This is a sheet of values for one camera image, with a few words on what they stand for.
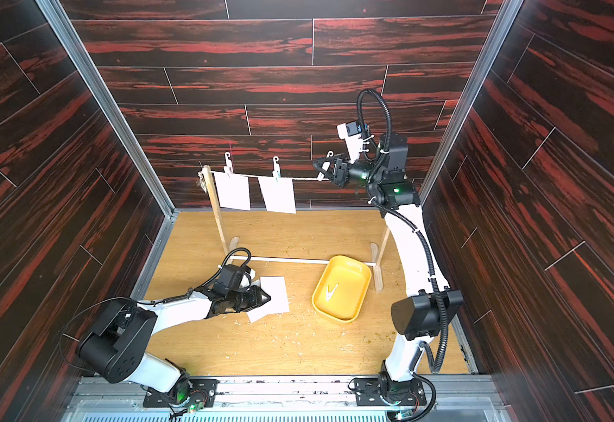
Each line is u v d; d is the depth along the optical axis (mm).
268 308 871
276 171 666
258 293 804
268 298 884
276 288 964
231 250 748
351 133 571
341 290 944
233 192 734
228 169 668
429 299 441
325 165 639
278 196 742
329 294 924
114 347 441
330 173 647
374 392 734
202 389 746
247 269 881
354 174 604
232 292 748
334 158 638
